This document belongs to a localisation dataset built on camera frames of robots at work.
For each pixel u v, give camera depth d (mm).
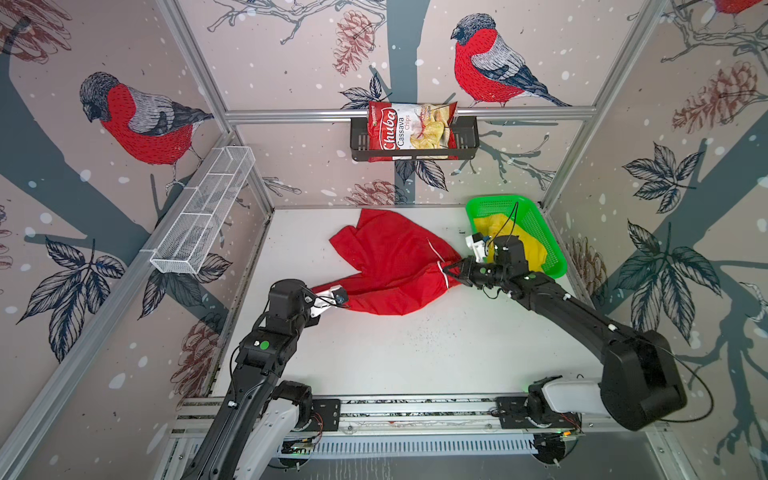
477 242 783
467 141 951
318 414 728
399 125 878
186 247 719
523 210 1100
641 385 412
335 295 669
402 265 1027
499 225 1037
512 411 729
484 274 722
